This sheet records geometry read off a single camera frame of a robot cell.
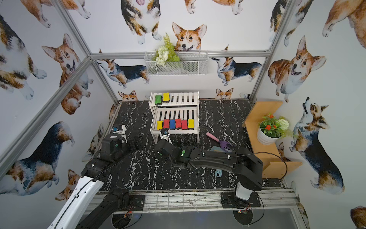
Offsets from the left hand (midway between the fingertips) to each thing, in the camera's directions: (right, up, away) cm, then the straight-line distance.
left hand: (135, 135), depth 75 cm
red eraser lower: (+14, +5, +15) cm, 20 cm away
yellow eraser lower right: (+29, +5, +15) cm, 33 cm away
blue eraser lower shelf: (+18, +5, +13) cm, 22 cm away
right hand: (+14, -4, +3) cm, 14 cm away
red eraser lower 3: (+25, +4, +14) cm, 29 cm away
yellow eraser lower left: (+10, +4, +13) cm, 17 cm away
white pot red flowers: (+72, +3, +2) cm, 72 cm away
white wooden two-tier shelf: (+20, +13, +23) cm, 33 cm away
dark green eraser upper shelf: (+10, +19, +7) cm, 23 cm away
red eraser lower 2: (+21, +5, +15) cm, 26 cm away
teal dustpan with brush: (+45, -22, +5) cm, 50 cm away
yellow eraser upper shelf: (+14, +21, +9) cm, 27 cm away
